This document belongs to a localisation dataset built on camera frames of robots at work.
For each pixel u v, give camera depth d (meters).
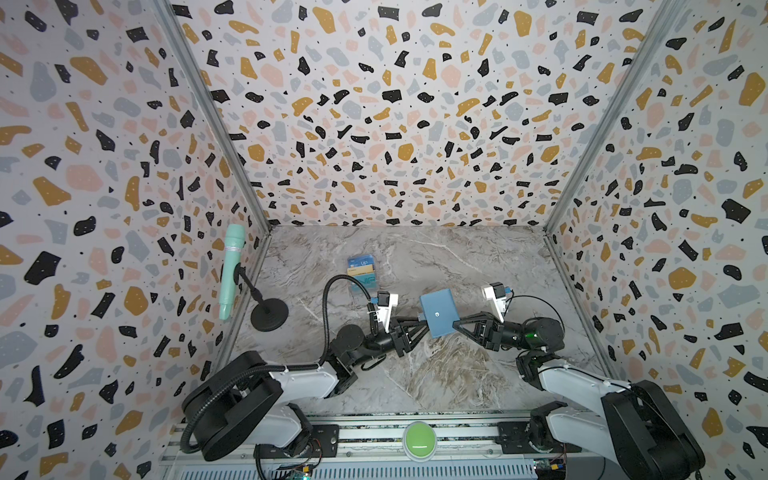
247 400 0.42
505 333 0.65
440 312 0.69
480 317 0.68
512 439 0.74
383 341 0.67
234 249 0.73
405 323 0.71
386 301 0.67
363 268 1.03
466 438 0.76
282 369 0.49
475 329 0.72
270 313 0.95
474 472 0.70
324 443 0.73
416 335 0.71
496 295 0.67
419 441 0.73
